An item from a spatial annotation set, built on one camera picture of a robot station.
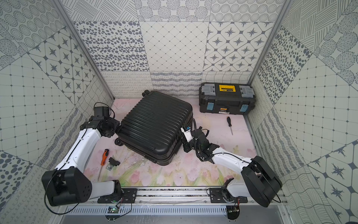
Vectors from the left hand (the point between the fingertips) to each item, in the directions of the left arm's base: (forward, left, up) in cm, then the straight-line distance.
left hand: (121, 124), depth 83 cm
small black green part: (-18, +5, -16) cm, 25 cm away
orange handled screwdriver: (-13, +12, -16) cm, 24 cm away
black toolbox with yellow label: (+28, -70, -4) cm, 75 cm away
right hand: (-6, -37, -9) cm, 39 cm away
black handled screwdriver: (+16, -72, -17) cm, 76 cm away
